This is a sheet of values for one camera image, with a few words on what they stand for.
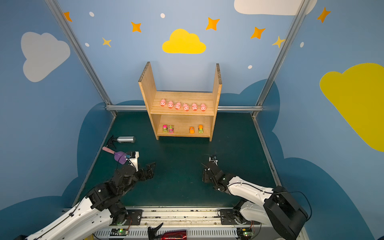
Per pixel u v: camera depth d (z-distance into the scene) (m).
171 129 1.01
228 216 0.75
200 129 1.01
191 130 1.01
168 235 0.67
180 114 0.84
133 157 0.65
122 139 1.01
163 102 0.86
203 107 0.84
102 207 0.51
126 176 0.55
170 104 0.86
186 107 0.84
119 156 0.96
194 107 0.84
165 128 1.01
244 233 0.71
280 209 0.42
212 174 0.67
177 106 0.84
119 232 0.71
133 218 0.74
